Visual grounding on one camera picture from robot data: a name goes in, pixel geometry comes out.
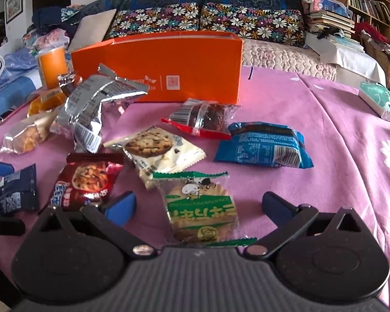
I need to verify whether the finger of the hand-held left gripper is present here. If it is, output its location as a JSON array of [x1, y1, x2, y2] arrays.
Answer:
[[0, 217, 26, 239], [0, 158, 15, 178]]

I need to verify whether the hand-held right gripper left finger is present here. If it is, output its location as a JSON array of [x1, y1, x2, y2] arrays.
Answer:
[[39, 191, 157, 261]]

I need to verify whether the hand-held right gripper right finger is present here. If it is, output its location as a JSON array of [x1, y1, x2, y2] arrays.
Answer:
[[244, 192, 368, 261]]

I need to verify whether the dark navy snack packet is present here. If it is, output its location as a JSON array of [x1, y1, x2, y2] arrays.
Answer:
[[0, 164, 40, 217]]

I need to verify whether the dark red cookie packet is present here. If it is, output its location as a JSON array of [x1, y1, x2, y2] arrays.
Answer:
[[48, 152, 125, 211]]

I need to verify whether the clear cake packet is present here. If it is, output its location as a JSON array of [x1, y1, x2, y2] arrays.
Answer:
[[0, 110, 58, 155]]

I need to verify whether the blue snack packet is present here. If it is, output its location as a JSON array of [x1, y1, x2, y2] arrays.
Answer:
[[213, 121, 314, 170]]

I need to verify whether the white chip cookie packet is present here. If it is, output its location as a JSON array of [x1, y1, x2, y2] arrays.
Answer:
[[103, 126, 206, 190]]

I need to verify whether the green white cookie packet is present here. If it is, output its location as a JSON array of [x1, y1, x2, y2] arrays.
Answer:
[[152, 170, 258, 248]]

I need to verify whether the orange yellow snack packet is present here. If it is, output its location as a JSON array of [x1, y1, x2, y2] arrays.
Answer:
[[27, 87, 67, 118]]

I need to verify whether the silver snack packet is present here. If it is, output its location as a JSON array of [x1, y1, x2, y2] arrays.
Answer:
[[56, 64, 150, 154]]

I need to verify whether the clear red chocolate packet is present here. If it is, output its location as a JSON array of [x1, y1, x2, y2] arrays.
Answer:
[[162, 98, 242, 140]]

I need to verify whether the orange cardboard box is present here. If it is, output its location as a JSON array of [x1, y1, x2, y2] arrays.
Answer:
[[70, 31, 244, 105]]

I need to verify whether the purple flowered tablecloth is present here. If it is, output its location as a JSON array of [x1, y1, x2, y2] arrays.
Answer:
[[0, 65, 390, 306]]

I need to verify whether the blue white cloth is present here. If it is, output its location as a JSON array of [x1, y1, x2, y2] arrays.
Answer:
[[0, 51, 43, 127]]

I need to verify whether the orange cup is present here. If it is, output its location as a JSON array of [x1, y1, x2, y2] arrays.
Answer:
[[35, 46, 69, 89]]

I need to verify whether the pink flowered plastic bag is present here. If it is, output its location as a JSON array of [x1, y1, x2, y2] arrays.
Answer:
[[22, 27, 69, 53]]

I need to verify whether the teal tissue pack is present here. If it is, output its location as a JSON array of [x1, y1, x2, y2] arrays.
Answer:
[[358, 81, 390, 124]]

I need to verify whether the dark blue clothing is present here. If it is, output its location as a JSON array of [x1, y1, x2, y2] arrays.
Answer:
[[32, 4, 86, 37]]

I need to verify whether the beige pillow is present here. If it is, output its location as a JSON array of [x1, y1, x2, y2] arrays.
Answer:
[[66, 8, 118, 53]]

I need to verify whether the flowered cushion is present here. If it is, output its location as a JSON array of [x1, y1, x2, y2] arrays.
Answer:
[[105, 3, 202, 40], [200, 3, 306, 48]]

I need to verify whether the wicker chair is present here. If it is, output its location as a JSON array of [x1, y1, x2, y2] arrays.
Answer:
[[361, 31, 390, 96]]

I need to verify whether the stack of books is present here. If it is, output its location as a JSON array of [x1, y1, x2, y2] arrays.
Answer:
[[307, 9, 356, 34]]

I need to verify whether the picture frame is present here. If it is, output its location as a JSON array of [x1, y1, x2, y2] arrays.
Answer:
[[4, 0, 24, 24]]

